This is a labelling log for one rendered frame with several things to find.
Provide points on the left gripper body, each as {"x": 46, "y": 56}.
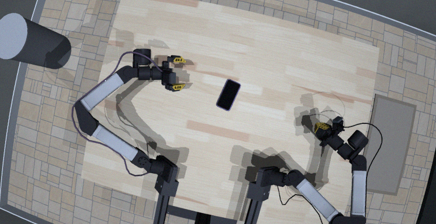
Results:
{"x": 156, "y": 75}

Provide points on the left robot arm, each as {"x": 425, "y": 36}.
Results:
{"x": 92, "y": 127}

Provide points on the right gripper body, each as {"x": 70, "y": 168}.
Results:
{"x": 325, "y": 135}

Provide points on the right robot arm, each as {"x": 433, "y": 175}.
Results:
{"x": 349, "y": 151}

